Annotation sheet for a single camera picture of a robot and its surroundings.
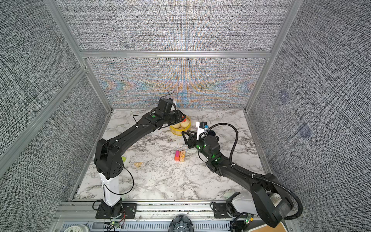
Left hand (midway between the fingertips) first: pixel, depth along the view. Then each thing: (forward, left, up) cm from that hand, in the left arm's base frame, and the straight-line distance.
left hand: (186, 116), depth 86 cm
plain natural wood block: (-14, +3, -20) cm, 25 cm away
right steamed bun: (+7, 0, -17) cm, 18 cm away
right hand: (-11, +1, +1) cm, 11 cm away
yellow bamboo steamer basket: (+3, +5, -18) cm, 19 cm away
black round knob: (-50, +5, -21) cm, 55 cm away
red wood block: (-3, +1, 0) cm, 3 cm away
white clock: (-50, +52, -18) cm, 74 cm away
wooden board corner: (-54, -40, -17) cm, 70 cm away
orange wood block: (-15, +6, -20) cm, 26 cm away
